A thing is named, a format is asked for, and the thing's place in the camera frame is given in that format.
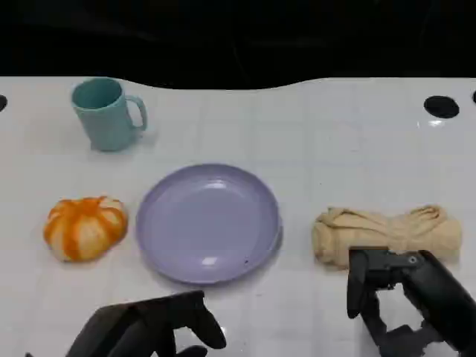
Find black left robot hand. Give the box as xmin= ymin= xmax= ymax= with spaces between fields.
xmin=66 ymin=289 xmax=228 ymax=357

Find pale green mug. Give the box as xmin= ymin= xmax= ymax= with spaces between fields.
xmin=71 ymin=77 xmax=149 ymax=152

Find orange and white bread roll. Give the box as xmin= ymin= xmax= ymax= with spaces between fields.
xmin=42 ymin=196 xmax=129 ymax=263

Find beige towel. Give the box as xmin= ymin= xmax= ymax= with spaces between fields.
xmin=311 ymin=204 xmax=463 ymax=271

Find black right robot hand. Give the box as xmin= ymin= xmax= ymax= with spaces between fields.
xmin=347 ymin=246 xmax=476 ymax=357

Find lilac plate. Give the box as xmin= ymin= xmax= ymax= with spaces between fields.
xmin=135 ymin=163 xmax=283 ymax=286

